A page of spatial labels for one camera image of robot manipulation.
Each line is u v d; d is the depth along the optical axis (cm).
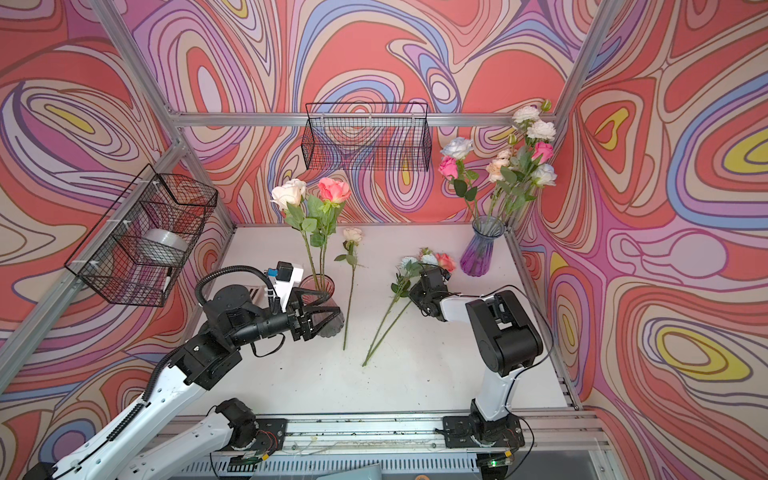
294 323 56
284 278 55
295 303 58
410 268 101
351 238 111
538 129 78
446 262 101
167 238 73
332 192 66
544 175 80
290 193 66
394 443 73
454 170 76
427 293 77
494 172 85
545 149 77
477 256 96
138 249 70
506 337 49
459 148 77
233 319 49
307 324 55
